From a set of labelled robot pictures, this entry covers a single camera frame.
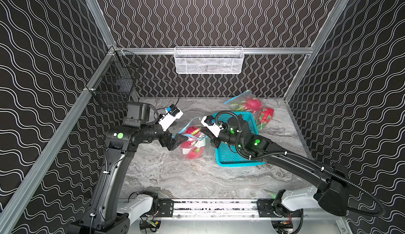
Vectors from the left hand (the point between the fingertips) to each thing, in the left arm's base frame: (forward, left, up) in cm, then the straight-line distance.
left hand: (182, 130), depth 62 cm
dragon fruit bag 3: (+40, -39, -26) cm, 62 cm away
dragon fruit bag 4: (+31, -46, -27) cm, 61 cm away
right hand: (+6, -7, -6) cm, 11 cm away
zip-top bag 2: (+55, -37, -31) cm, 73 cm away
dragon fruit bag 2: (+1, -5, -22) cm, 22 cm away
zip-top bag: (+2, -6, -12) cm, 13 cm away
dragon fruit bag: (+3, -4, -5) cm, 7 cm away
